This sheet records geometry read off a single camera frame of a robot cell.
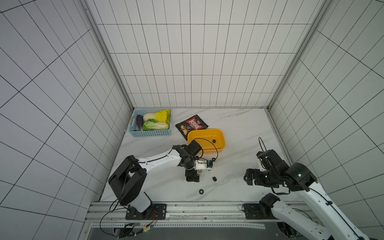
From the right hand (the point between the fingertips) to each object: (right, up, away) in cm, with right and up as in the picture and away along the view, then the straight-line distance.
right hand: (247, 178), depth 70 cm
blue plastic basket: (-66, +20, +28) cm, 74 cm away
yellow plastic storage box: (-14, +13, +30) cm, 36 cm away
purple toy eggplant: (-64, +27, +34) cm, 77 cm away
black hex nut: (-12, +13, +30) cm, 35 cm away
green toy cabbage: (-54, +25, +30) cm, 66 cm away
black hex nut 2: (-14, -5, +13) cm, 20 cm away
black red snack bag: (-25, +26, +40) cm, 54 cm away
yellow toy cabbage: (-47, +30, +32) cm, 64 cm away
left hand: (-26, -2, +12) cm, 29 cm away
